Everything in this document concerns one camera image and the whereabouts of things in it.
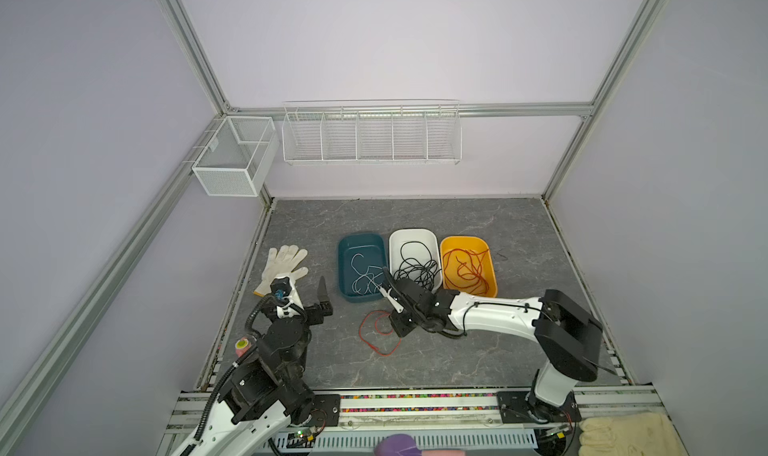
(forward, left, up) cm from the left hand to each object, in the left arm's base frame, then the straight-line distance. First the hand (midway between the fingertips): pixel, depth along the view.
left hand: (305, 285), depth 69 cm
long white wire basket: (+53, -17, +5) cm, 56 cm away
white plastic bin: (+26, -35, -19) cm, 48 cm away
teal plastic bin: (+22, -11, -24) cm, 34 cm away
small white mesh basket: (+52, +31, -2) cm, 60 cm away
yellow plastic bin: (+23, -50, -21) cm, 59 cm away
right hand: (-2, -20, -21) cm, 29 cm away
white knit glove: (+22, +17, -25) cm, 37 cm away
